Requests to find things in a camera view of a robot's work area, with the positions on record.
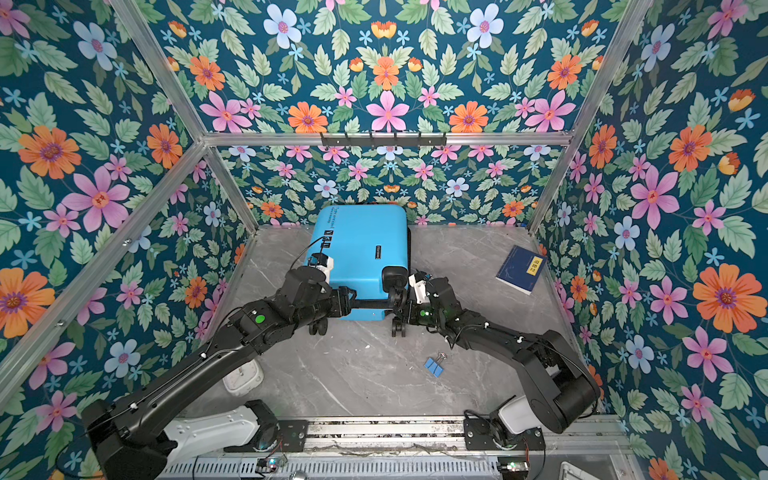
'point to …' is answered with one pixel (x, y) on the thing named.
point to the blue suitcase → (371, 250)
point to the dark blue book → (521, 268)
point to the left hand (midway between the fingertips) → (354, 289)
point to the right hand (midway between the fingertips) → (393, 308)
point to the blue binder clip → (435, 365)
